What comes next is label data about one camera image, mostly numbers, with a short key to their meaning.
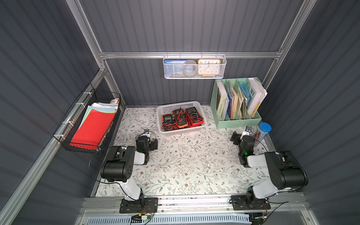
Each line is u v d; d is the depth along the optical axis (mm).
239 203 735
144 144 765
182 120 962
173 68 912
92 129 694
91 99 788
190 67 889
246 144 719
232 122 1020
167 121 991
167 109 1084
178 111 992
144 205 719
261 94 932
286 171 456
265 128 827
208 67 881
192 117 1001
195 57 889
